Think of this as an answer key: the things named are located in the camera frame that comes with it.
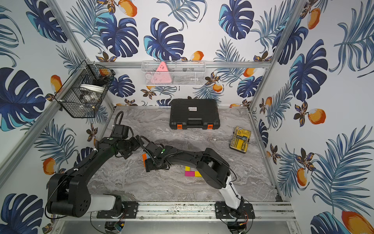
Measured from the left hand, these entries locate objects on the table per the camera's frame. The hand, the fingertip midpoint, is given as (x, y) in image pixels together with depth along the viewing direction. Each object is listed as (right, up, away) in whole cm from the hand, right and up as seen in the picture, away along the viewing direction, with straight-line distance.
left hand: (139, 144), depth 86 cm
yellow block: (+35, -18, -1) cm, 39 cm away
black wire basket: (-38, +31, +6) cm, 50 cm away
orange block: (+1, -10, +6) cm, 11 cm away
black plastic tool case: (+34, +20, +24) cm, 46 cm away
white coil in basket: (-22, +32, -6) cm, 39 cm away
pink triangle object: (+13, +42, +4) cm, 44 cm away
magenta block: (+30, -18, 0) cm, 35 cm away
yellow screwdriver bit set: (+64, +1, +12) cm, 66 cm away
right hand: (+7, -13, -1) cm, 15 cm away
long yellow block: (+29, -15, +1) cm, 32 cm away
